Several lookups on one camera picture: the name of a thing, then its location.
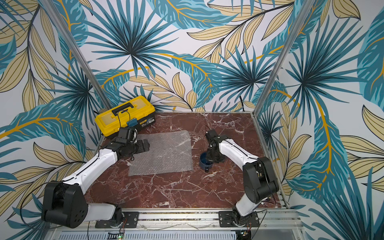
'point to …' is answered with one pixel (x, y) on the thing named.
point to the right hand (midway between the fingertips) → (212, 160)
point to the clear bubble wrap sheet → (169, 151)
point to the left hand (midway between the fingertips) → (142, 148)
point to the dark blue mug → (204, 162)
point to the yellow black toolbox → (138, 112)
